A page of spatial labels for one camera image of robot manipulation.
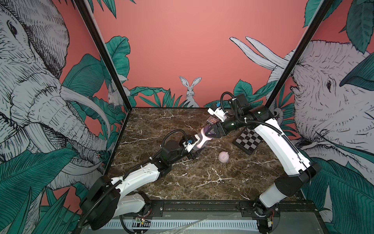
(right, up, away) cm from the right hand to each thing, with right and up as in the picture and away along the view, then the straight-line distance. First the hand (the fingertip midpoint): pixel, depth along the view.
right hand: (208, 129), depth 68 cm
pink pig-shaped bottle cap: (+12, -18, +21) cm, 30 cm away
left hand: (-4, -5, +8) cm, 10 cm away
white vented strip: (-13, -47, +3) cm, 49 cm away
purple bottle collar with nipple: (-1, +1, -1) cm, 2 cm away
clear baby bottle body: (-2, -5, -1) cm, 5 cm away
